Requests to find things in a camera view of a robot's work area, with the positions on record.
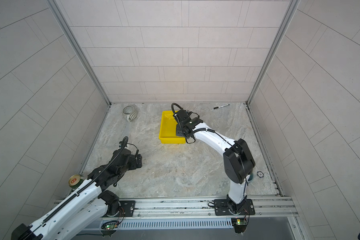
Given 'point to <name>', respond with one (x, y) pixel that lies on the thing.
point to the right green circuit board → (240, 224)
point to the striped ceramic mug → (129, 113)
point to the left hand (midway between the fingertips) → (139, 156)
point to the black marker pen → (220, 106)
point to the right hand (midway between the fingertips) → (179, 132)
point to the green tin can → (75, 181)
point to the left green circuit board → (110, 226)
